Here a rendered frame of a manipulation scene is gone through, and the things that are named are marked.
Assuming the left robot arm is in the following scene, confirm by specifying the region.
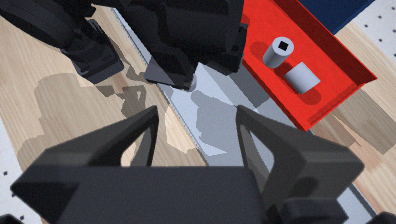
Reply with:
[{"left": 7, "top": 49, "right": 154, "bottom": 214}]
[{"left": 0, "top": 0, "right": 248, "bottom": 78}]

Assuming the grey socket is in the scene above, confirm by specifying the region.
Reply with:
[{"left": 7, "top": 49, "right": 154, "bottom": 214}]
[
  {"left": 183, "top": 73, "right": 197, "bottom": 92},
  {"left": 263, "top": 37, "right": 294, "bottom": 68},
  {"left": 284, "top": 62, "right": 320, "bottom": 94}
]

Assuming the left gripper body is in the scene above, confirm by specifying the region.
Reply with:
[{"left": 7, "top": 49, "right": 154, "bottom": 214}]
[{"left": 141, "top": 38, "right": 198, "bottom": 90}]

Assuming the dark blue square post with white band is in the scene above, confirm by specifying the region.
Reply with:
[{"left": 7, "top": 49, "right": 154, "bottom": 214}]
[{"left": 298, "top": 0, "right": 375, "bottom": 35}]

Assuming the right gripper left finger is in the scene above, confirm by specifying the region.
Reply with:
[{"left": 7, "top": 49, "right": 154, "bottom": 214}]
[{"left": 30, "top": 105, "right": 159, "bottom": 166}]

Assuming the red rimmed tray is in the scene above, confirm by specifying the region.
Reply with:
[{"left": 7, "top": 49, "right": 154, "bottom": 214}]
[{"left": 241, "top": 0, "right": 378, "bottom": 132}]

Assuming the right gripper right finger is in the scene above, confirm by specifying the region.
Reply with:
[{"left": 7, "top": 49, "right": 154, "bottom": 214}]
[{"left": 235, "top": 105, "right": 365, "bottom": 224}]

